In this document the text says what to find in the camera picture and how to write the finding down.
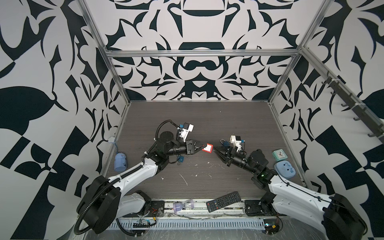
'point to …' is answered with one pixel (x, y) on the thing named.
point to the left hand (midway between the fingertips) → (207, 143)
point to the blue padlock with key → (225, 143)
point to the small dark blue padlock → (181, 158)
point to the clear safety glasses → (178, 206)
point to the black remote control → (217, 203)
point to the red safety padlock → (208, 148)
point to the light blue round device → (285, 169)
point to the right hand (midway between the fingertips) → (214, 150)
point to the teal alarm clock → (279, 154)
